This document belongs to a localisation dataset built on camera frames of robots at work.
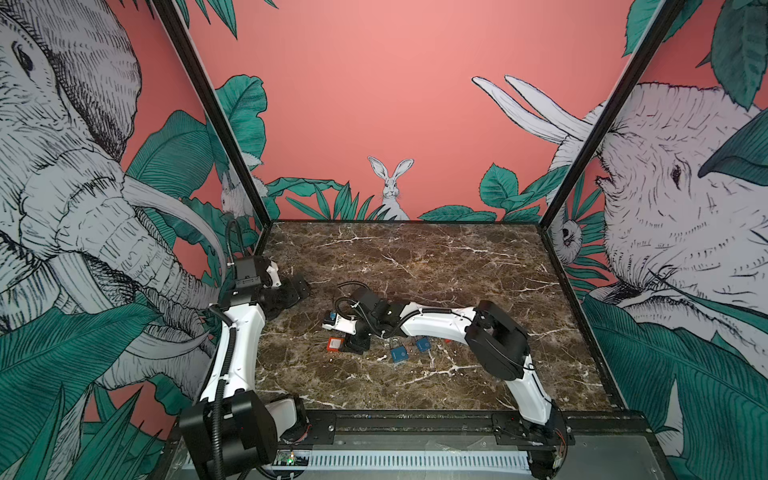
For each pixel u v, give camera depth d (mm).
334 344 860
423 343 881
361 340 777
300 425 665
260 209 1172
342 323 760
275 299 718
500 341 522
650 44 734
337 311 741
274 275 744
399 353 859
